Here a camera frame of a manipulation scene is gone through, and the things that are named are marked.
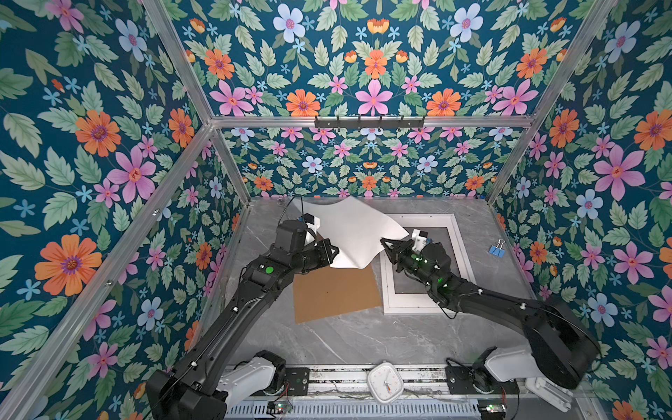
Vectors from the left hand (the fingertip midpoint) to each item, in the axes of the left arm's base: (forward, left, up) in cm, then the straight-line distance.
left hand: (344, 244), depth 70 cm
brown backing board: (0, +5, -29) cm, 29 cm away
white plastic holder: (-36, -56, -26) cm, 72 cm away
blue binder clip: (+12, -60, -28) cm, 67 cm away
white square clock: (-30, -9, -25) cm, 40 cm away
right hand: (+5, -11, -5) cm, 12 cm away
